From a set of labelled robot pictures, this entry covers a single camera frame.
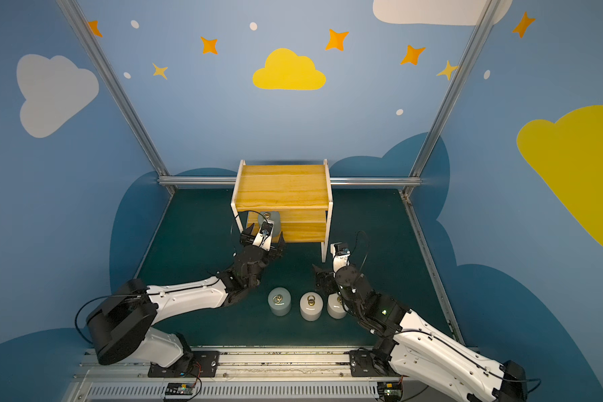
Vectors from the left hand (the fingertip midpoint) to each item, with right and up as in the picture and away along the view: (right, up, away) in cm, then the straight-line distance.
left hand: (265, 227), depth 82 cm
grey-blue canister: (+3, +4, -1) cm, 5 cm away
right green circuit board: (+39, -48, -9) cm, 62 cm away
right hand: (+21, -10, -6) cm, 24 cm away
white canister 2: (+23, -26, -3) cm, 35 cm away
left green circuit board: (-24, -47, -10) cm, 53 cm away
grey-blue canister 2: (+5, -24, -3) cm, 24 cm away
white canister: (+15, -25, -4) cm, 29 cm away
